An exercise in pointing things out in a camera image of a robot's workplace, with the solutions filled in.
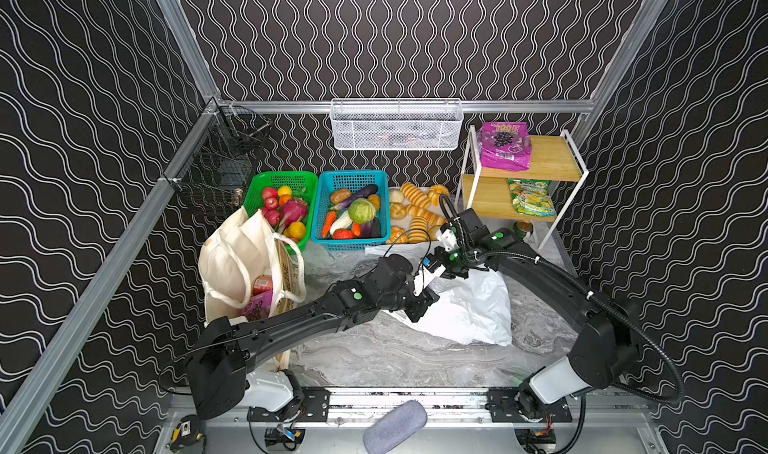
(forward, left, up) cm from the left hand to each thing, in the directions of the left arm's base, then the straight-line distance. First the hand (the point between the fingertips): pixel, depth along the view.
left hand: (448, 302), depth 69 cm
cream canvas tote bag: (+14, +55, 0) cm, 56 cm away
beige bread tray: (+52, +12, -16) cm, 56 cm away
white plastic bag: (+3, -7, -10) cm, 12 cm away
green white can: (+33, -28, -11) cm, 45 cm away
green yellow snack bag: (+39, -30, -3) cm, 49 cm away
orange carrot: (+39, +37, -14) cm, 56 cm away
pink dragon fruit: (+39, +50, -11) cm, 64 cm away
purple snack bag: (+1, +48, -7) cm, 48 cm away
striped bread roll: (+36, +5, -17) cm, 40 cm away
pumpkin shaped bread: (+55, -2, -16) cm, 57 cm away
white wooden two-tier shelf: (+39, -31, +12) cm, 52 cm away
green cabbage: (+38, +25, -9) cm, 47 cm away
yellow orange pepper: (+49, +22, -14) cm, 56 cm away
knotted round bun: (+32, +12, -16) cm, 38 cm away
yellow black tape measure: (-26, +60, -17) cm, 68 cm away
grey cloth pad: (-22, +11, -19) cm, 31 cm away
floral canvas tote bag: (+9, +43, -10) cm, 45 cm away
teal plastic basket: (+30, +31, -13) cm, 45 cm away
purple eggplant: (+52, +25, -14) cm, 60 cm away
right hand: (+12, +4, -6) cm, 14 cm away
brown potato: (+51, +35, -14) cm, 64 cm away
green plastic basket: (+56, +49, -10) cm, 75 cm away
